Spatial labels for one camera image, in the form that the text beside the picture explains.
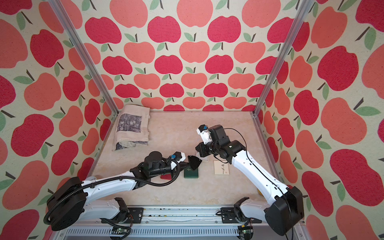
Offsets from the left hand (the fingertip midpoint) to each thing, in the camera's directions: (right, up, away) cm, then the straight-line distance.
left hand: (189, 168), depth 73 cm
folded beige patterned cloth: (-41, +20, +31) cm, 56 cm away
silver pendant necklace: (+20, -5, +15) cm, 25 cm away
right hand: (+4, +8, +4) cm, 10 cm away
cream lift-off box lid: (+19, -5, +17) cm, 25 cm away
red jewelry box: (-11, -2, -5) cm, 12 cm away
